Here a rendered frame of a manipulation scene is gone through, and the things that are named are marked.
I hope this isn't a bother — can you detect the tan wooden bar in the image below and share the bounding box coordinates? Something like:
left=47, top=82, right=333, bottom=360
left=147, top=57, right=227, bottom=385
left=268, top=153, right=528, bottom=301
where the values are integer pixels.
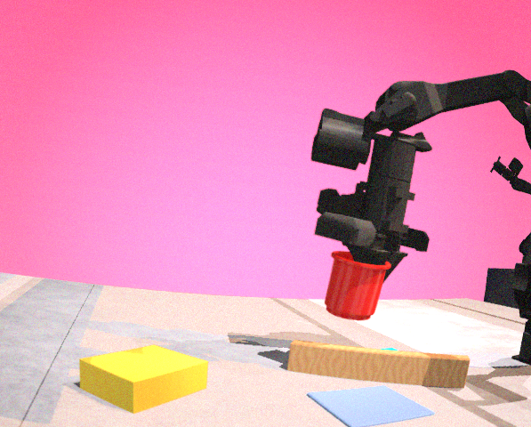
left=287, top=340, right=470, bottom=388

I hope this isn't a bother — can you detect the yellow flat box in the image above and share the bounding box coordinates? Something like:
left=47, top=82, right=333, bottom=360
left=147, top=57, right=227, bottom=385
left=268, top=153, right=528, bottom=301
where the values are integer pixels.
left=79, top=345, right=208, bottom=414

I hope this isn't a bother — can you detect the red cup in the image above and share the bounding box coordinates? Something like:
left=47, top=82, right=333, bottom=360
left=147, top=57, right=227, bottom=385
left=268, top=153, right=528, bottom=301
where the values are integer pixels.
left=325, top=251, right=390, bottom=321

